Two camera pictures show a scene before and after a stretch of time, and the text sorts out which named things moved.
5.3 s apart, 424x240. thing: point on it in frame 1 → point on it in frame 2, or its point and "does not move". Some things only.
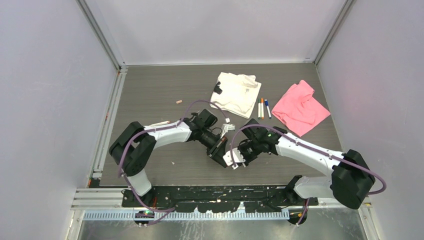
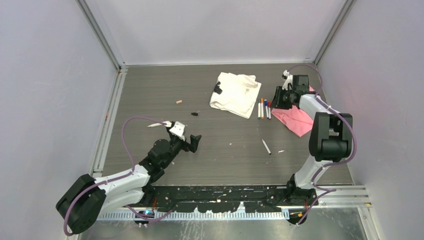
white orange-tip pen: (262, 108) does not move
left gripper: (217, 149) → (192, 146)
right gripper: (247, 160) → (277, 102)
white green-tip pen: (259, 108) does not move
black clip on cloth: (217, 89) does not move
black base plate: (217, 198) does not move
